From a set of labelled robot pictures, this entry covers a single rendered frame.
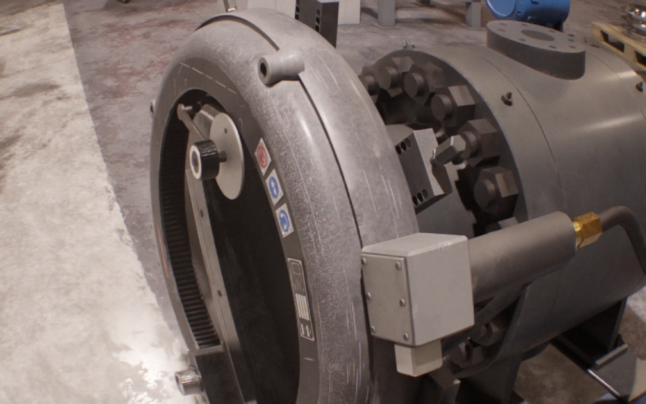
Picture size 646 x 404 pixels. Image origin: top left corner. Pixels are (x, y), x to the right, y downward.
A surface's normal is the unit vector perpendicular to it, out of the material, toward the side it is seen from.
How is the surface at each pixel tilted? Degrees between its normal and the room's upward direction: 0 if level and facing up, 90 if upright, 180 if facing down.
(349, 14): 90
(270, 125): 76
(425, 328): 68
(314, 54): 21
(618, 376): 0
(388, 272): 90
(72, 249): 0
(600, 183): 61
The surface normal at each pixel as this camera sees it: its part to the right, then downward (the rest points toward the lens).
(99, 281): 0.03, -0.90
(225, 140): -0.88, 0.18
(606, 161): 0.40, -0.20
